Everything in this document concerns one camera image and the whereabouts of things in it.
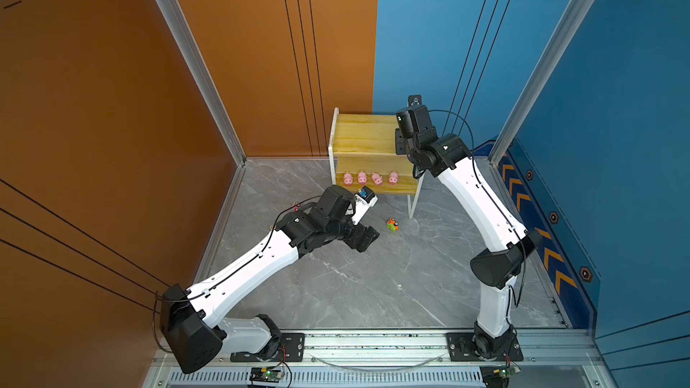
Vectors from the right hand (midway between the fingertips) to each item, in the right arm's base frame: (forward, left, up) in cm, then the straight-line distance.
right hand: (407, 134), depth 77 cm
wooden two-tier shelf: (-4, +13, -3) cm, 14 cm away
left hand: (-22, +12, -14) cm, 28 cm away
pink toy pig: (-2, +18, -18) cm, 25 cm away
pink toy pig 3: (-2, +8, -18) cm, 19 cm away
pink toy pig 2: (-1, +13, -18) cm, 22 cm away
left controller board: (-53, +40, -37) cm, 76 cm away
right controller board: (-54, -22, -38) cm, 70 cm away
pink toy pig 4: (-1, +2, -18) cm, 18 cm away
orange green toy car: (-10, +2, -34) cm, 35 cm away
